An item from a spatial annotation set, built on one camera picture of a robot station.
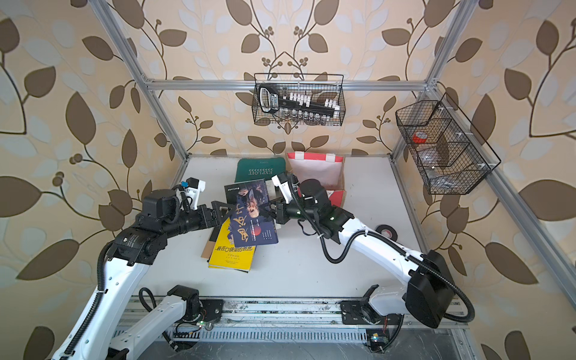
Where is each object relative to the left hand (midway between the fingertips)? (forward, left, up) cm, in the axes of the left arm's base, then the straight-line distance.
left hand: (223, 208), depth 67 cm
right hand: (+2, -11, -2) cm, 11 cm away
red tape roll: (+28, -67, +5) cm, 72 cm away
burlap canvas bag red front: (+27, -34, -12) cm, 45 cm away
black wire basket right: (+17, -73, +6) cm, 75 cm away
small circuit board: (-30, -49, -29) cm, 64 cm away
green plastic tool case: (+37, -3, -23) cm, 44 cm away
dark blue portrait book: (-2, -7, -7) cm, 10 cm away
